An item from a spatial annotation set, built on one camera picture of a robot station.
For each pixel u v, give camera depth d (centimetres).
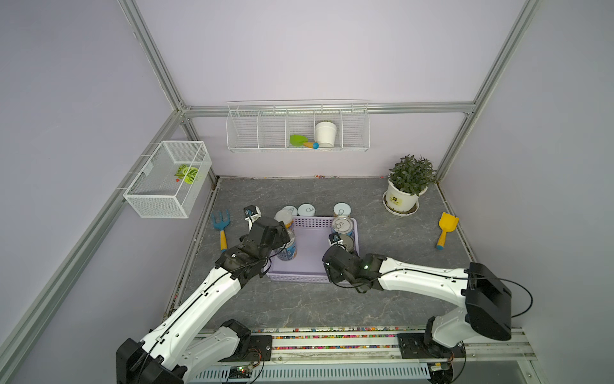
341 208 102
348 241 87
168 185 81
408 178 95
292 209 102
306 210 102
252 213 66
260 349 73
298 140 98
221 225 103
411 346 74
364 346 75
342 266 61
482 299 41
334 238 73
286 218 90
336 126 94
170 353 39
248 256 54
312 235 99
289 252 87
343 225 91
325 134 92
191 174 82
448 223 103
